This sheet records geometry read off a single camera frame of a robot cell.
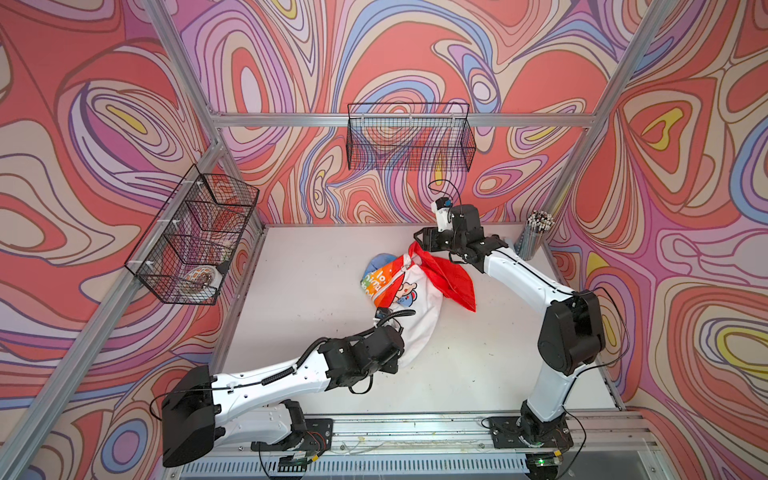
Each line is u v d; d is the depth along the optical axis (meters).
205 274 0.72
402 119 0.87
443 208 0.77
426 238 0.79
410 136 0.96
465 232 0.68
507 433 0.75
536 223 0.96
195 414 0.40
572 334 0.47
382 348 0.56
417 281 0.91
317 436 0.73
